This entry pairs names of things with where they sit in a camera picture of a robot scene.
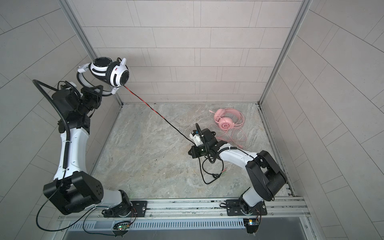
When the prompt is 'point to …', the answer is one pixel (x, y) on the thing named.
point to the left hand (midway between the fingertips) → (104, 82)
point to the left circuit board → (123, 227)
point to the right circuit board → (252, 224)
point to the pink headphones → (228, 118)
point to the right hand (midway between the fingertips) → (188, 153)
